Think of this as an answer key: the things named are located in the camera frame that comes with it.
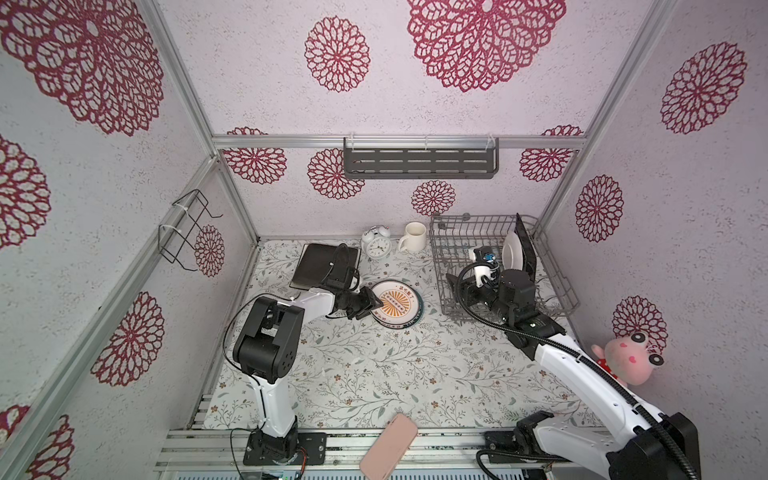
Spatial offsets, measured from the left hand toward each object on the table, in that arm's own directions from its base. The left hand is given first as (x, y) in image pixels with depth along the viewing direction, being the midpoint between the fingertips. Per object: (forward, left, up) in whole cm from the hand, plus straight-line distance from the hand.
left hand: (380, 306), depth 95 cm
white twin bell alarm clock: (+25, +2, +3) cm, 25 cm away
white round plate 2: (+2, -7, -2) cm, 8 cm away
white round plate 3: (+16, -44, +8) cm, 47 cm away
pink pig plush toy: (-21, -61, +11) cm, 66 cm away
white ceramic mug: (+29, -13, +1) cm, 32 cm away
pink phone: (-39, -2, -2) cm, 39 cm away
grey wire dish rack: (+35, -30, -5) cm, 47 cm away
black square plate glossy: (+8, -45, +15) cm, 48 cm away
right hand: (-1, -22, +22) cm, 31 cm away
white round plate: (+4, -7, -3) cm, 9 cm away
